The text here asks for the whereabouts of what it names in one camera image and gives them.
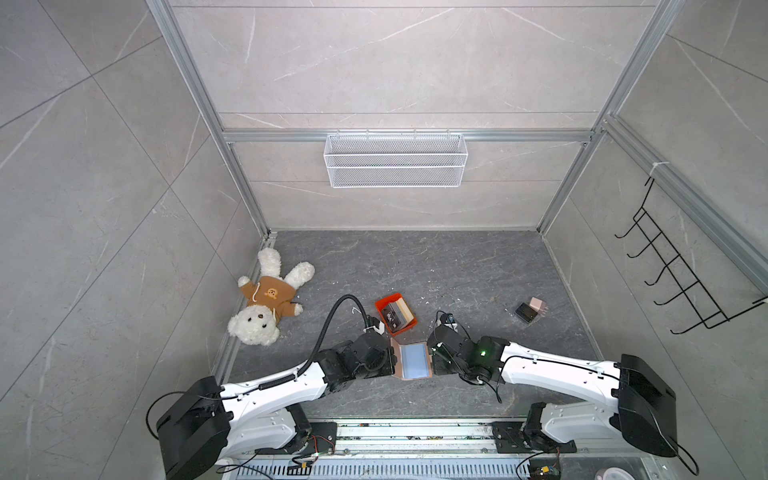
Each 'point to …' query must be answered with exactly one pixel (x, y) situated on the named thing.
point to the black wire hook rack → (711, 315)
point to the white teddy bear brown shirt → (269, 297)
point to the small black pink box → (529, 312)
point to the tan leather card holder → (412, 360)
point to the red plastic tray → (381, 304)
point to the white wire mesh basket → (395, 161)
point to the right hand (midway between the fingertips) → (435, 357)
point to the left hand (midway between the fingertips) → (400, 354)
